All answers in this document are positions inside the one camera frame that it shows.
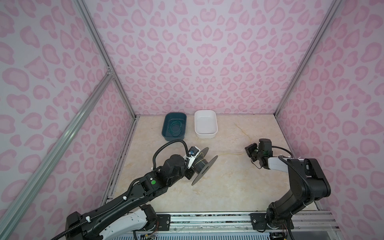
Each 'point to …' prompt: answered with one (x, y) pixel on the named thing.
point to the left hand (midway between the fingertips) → (196, 156)
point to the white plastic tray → (205, 123)
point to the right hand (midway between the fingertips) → (245, 145)
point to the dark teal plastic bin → (174, 126)
